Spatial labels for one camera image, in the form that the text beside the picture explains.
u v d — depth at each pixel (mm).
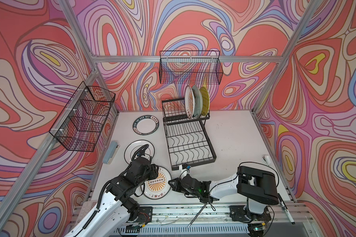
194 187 609
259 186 467
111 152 913
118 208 615
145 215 727
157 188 786
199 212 747
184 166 772
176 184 764
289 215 729
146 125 1122
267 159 895
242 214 732
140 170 550
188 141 989
